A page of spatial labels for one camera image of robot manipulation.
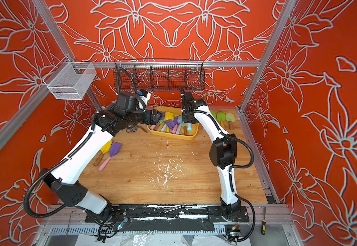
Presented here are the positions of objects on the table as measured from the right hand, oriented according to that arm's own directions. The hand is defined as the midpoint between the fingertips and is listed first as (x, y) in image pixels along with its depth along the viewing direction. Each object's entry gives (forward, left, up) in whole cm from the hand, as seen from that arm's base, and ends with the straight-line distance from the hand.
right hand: (189, 117), depth 92 cm
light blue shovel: (-8, 0, +2) cm, 8 cm away
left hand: (-12, +17, +18) cm, 27 cm away
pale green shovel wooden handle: (+14, -32, -15) cm, 37 cm away
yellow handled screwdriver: (-53, -34, -17) cm, 65 cm away
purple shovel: (+7, +12, -14) cm, 20 cm away
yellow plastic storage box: (+19, +9, -13) cm, 25 cm away
